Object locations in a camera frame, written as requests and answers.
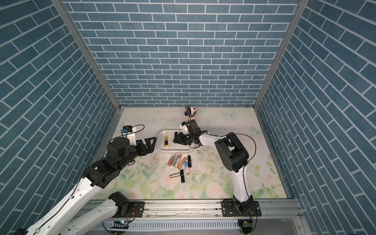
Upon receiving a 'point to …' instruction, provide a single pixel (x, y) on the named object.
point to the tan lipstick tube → (182, 163)
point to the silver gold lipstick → (175, 175)
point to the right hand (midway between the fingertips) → (175, 141)
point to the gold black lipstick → (166, 141)
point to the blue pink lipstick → (187, 169)
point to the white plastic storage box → (173, 147)
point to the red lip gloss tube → (171, 160)
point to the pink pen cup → (187, 119)
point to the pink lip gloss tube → (178, 160)
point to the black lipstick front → (182, 176)
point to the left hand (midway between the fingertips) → (153, 140)
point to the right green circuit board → (246, 225)
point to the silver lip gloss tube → (175, 160)
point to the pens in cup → (190, 111)
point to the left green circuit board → (120, 224)
